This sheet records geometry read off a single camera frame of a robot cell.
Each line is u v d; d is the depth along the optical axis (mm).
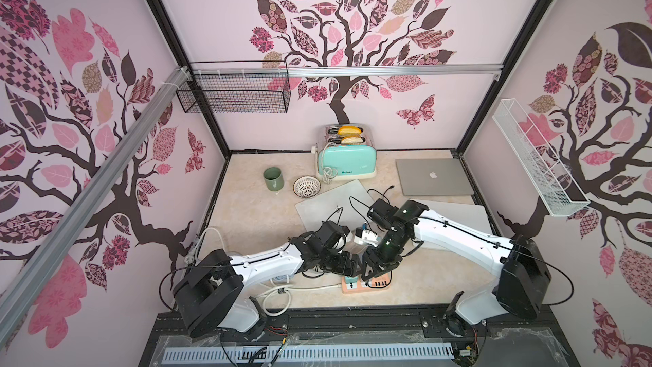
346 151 974
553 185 739
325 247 667
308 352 698
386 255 655
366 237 725
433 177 1101
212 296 421
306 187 1059
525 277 416
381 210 653
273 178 1041
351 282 794
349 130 1015
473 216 958
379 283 794
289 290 800
